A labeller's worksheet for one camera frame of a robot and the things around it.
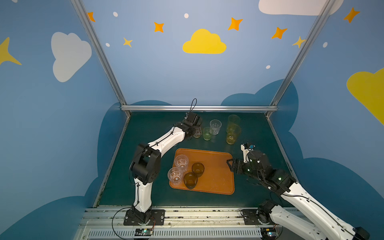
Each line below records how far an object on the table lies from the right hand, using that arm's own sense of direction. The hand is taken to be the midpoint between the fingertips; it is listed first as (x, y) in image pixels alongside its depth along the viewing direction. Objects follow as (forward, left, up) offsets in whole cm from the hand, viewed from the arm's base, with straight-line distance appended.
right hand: (234, 159), depth 76 cm
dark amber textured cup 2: (-1, +19, -11) cm, 22 cm away
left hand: (+22, +19, -4) cm, 30 cm away
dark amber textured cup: (-7, +23, -15) cm, 28 cm away
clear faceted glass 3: (-4, +32, -17) cm, 37 cm away
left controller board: (-32, +44, -17) cm, 57 cm away
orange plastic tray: (-3, +7, -19) cm, 20 cm away
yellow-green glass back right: (+33, -5, -7) cm, 34 cm away
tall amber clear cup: (+15, +19, +2) cm, 24 cm away
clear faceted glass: (+35, +7, -14) cm, 39 cm away
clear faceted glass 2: (+4, +29, -14) cm, 32 cm away
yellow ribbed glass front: (+29, -6, -13) cm, 33 cm away
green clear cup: (+28, +13, -16) cm, 35 cm away
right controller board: (-29, -17, -19) cm, 39 cm away
